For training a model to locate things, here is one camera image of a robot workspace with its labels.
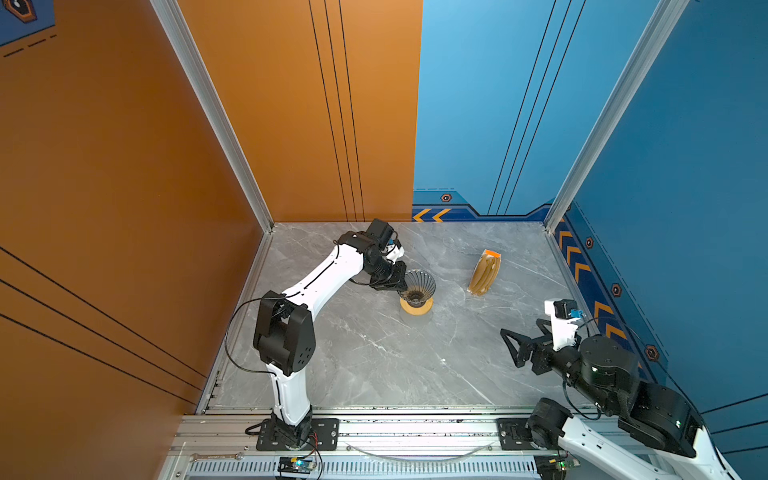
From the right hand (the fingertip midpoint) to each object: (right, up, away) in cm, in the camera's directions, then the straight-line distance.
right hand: (515, 328), depth 64 cm
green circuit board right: (+12, -35, +7) cm, 38 cm away
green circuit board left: (-49, -34, +7) cm, 60 cm away
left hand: (-22, +7, +20) cm, 31 cm away
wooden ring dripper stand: (-19, -1, +23) cm, 30 cm away
